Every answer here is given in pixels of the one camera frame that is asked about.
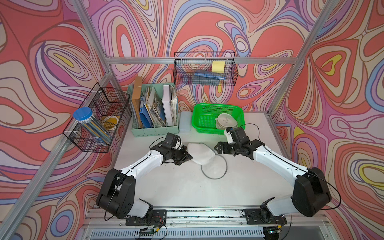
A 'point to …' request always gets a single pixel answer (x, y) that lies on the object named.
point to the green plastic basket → (204, 116)
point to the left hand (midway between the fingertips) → (194, 156)
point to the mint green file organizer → (153, 109)
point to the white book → (169, 97)
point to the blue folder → (145, 117)
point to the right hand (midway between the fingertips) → (222, 151)
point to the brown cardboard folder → (137, 93)
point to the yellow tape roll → (110, 123)
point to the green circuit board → (148, 231)
